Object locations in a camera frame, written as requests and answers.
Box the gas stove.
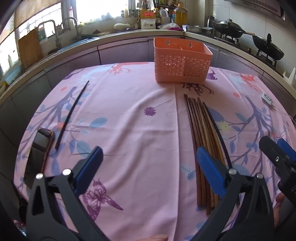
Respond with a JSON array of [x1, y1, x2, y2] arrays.
[[214, 32, 286, 73]]

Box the white plastic jug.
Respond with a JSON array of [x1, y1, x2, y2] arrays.
[[159, 8, 171, 24]]

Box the chrome kitchen faucet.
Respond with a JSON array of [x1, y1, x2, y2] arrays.
[[62, 17, 83, 40], [37, 19, 62, 48]]

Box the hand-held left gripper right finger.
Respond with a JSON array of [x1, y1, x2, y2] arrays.
[[196, 146, 275, 241]]

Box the wooden cutting board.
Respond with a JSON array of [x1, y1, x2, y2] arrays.
[[18, 28, 43, 69]]

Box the black wok with handle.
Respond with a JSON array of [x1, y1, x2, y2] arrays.
[[211, 19, 255, 39]]

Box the yellow cooking oil bottle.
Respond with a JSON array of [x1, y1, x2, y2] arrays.
[[174, 3, 188, 26]]

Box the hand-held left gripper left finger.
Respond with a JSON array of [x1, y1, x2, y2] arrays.
[[25, 146, 109, 241]]

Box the pink floral tablecloth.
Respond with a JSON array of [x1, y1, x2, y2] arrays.
[[13, 61, 296, 241]]

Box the bundle of brown chopsticks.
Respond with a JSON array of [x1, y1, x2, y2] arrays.
[[183, 94, 226, 215]]

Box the small white timer device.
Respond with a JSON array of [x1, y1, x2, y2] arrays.
[[261, 92, 277, 109]]

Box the dark smartphone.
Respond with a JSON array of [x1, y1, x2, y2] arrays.
[[23, 127, 55, 189]]

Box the clear plastic bottle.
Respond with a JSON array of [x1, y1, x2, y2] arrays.
[[13, 219, 28, 238]]

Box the white box with yellow label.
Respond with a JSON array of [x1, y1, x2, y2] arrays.
[[140, 9, 157, 29]]

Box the black wok with lid knob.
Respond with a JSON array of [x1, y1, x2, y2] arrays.
[[252, 33, 285, 61]]

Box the white rack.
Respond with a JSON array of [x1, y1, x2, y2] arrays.
[[282, 68, 296, 84]]

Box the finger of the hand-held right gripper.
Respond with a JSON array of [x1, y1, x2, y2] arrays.
[[259, 136, 289, 170], [277, 138, 296, 162]]

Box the kitchen counter with cabinets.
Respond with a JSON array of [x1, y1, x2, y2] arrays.
[[0, 29, 296, 130]]

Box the range hood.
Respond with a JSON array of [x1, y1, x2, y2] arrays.
[[224, 0, 287, 21]]

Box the steel tray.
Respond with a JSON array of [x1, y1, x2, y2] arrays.
[[186, 25, 214, 36]]

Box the person's right hand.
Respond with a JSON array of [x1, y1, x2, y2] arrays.
[[273, 192, 287, 230]]

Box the black chopstick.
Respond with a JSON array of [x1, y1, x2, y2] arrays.
[[55, 80, 90, 150], [203, 102, 233, 171]]

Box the orange plastic utensil basket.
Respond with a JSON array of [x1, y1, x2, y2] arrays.
[[154, 37, 213, 83]]

